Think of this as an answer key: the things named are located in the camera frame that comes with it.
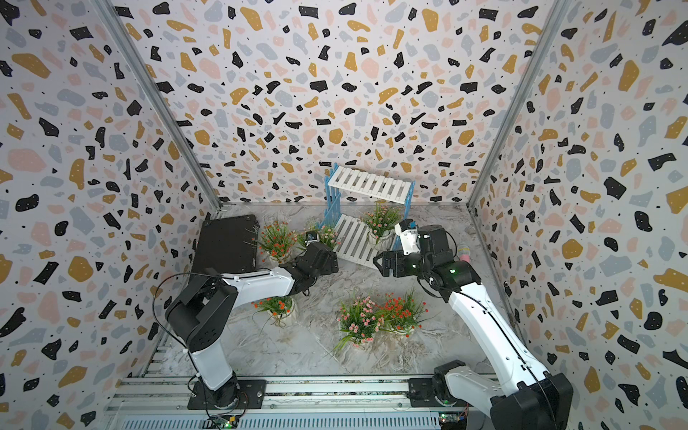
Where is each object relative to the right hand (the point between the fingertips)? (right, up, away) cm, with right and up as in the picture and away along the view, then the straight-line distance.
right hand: (387, 258), depth 76 cm
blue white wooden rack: (-10, +3, +31) cm, 33 cm away
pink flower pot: (-1, +10, +17) cm, 20 cm away
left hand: (-19, -2, +19) cm, 27 cm away
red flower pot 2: (-30, -14, 0) cm, 34 cm away
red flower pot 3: (+4, -15, -3) cm, 16 cm away
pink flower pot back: (-19, +6, +12) cm, 23 cm away
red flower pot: (-37, +4, +14) cm, 39 cm away
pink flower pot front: (-8, -18, -2) cm, 20 cm away
